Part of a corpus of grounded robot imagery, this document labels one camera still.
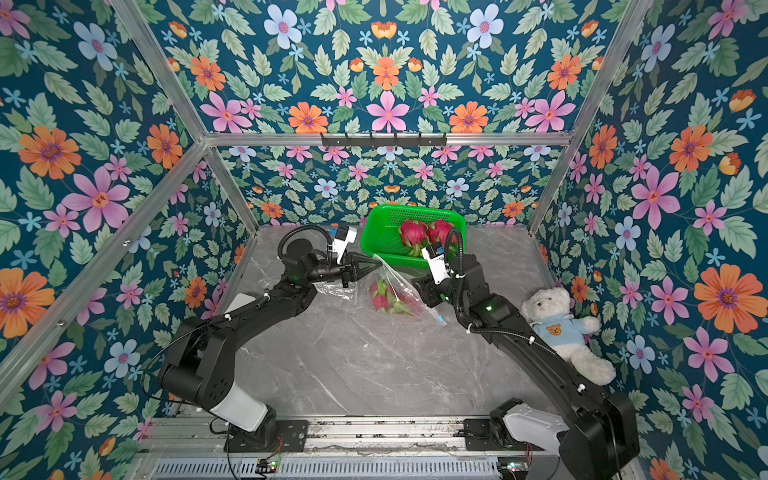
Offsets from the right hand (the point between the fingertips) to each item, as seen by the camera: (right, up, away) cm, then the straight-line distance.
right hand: (428, 271), depth 77 cm
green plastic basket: (-16, +15, +39) cm, 45 cm away
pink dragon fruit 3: (-10, -9, +5) cm, 14 cm away
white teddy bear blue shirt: (+36, -12, +9) cm, 39 cm away
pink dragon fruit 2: (-3, +11, +30) cm, 32 cm away
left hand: (-12, +2, -3) cm, 13 cm away
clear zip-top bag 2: (-29, -7, +20) cm, 36 cm away
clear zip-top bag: (-1, -11, -1) cm, 11 cm away
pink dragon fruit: (+6, +12, +29) cm, 32 cm away
